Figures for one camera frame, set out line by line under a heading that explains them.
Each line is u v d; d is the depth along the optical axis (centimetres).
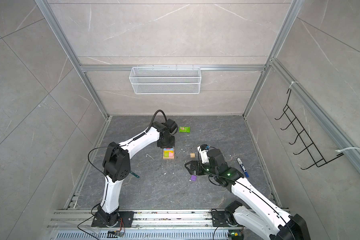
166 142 79
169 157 95
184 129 110
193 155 96
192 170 68
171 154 94
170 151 94
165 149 92
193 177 86
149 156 97
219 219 73
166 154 95
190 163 69
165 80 101
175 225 73
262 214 43
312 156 61
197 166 67
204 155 68
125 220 73
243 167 91
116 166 53
